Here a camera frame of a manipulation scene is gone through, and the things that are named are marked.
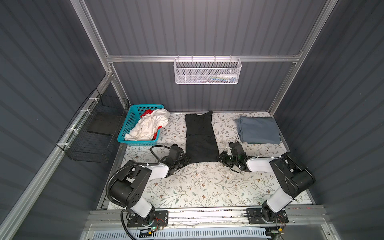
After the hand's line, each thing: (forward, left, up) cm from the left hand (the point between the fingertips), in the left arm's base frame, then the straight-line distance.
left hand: (190, 159), depth 93 cm
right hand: (-1, -17, 0) cm, 17 cm away
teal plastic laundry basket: (+38, +42, +4) cm, 56 cm away
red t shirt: (+39, +30, +6) cm, 49 cm away
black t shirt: (+10, -8, -1) cm, 13 cm away
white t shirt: (+26, +30, +4) cm, 40 cm away
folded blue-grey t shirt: (+16, -47, +6) cm, 50 cm away
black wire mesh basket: (+1, +49, +25) cm, 55 cm away
